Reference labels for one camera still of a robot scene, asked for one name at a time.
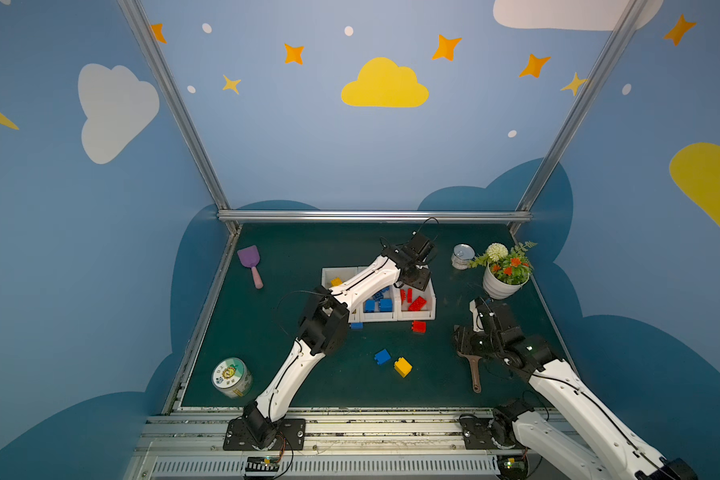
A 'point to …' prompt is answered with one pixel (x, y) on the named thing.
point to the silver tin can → (462, 255)
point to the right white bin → (428, 312)
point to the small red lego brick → (410, 295)
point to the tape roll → (232, 377)
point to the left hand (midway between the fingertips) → (418, 274)
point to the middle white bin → (393, 293)
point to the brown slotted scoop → (475, 371)
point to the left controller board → (262, 466)
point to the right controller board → (512, 466)
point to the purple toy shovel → (250, 258)
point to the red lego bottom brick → (418, 304)
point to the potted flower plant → (507, 270)
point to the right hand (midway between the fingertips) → (461, 333)
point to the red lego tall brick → (403, 296)
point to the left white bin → (332, 276)
